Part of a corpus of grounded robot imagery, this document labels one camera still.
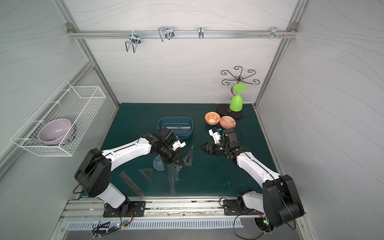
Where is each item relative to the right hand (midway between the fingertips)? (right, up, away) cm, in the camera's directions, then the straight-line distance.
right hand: (201, 147), depth 82 cm
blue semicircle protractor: (-26, -11, +7) cm, 29 cm away
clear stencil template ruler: (-16, -17, +2) cm, 23 cm away
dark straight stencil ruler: (-44, -16, +1) cm, 47 cm away
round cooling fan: (+30, -36, -10) cm, 48 cm away
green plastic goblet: (+22, +26, +9) cm, 35 cm away
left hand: (-10, -8, -4) cm, 13 cm away
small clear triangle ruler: (-30, -18, +2) cm, 35 cm away
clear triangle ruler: (-6, -3, +2) cm, 8 cm away
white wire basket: (-65, +24, -4) cm, 69 cm away
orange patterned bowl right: (+20, +13, +26) cm, 35 cm away
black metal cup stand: (+19, +23, +34) cm, 45 cm away
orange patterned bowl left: (+9, +16, +29) cm, 34 cm away
